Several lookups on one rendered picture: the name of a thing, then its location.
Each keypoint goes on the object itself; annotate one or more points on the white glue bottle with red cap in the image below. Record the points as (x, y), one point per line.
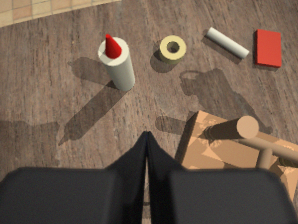
(115, 56)

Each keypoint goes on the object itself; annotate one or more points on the off-white cylinder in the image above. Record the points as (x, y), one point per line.
(227, 43)

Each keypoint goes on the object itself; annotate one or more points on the red flat block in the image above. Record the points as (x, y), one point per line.
(267, 48)

